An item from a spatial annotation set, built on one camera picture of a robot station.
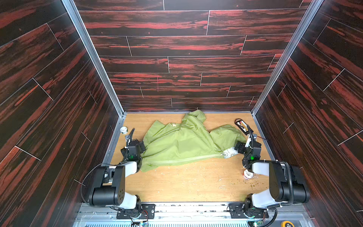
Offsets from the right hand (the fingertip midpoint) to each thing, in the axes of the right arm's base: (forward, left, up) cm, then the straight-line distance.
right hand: (248, 142), depth 93 cm
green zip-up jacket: (-2, +54, -3) cm, 54 cm away
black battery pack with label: (+18, -3, -6) cm, 19 cm away
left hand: (-4, +76, +1) cm, 77 cm away
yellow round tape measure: (-44, -8, -6) cm, 45 cm away
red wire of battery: (+10, -13, -7) cm, 18 cm away
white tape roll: (-20, +3, -6) cm, 21 cm away
